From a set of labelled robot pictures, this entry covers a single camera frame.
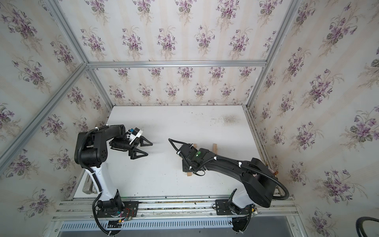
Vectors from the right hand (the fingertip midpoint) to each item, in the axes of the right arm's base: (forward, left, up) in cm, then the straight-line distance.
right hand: (189, 167), depth 82 cm
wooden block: (-4, 0, +1) cm, 4 cm away
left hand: (+6, +23, +6) cm, 24 cm away
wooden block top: (+15, -17, -5) cm, 23 cm away
